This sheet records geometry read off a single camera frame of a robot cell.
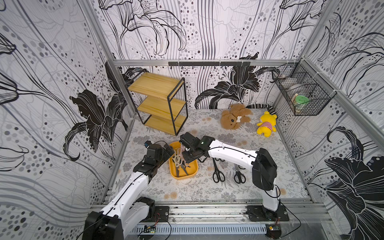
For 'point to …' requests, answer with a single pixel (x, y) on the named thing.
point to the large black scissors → (218, 175)
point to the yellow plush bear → (268, 124)
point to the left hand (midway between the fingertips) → (170, 153)
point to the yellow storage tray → (191, 171)
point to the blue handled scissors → (178, 171)
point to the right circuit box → (273, 231)
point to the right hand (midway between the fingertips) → (188, 154)
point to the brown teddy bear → (231, 120)
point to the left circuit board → (151, 229)
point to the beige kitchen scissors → (177, 158)
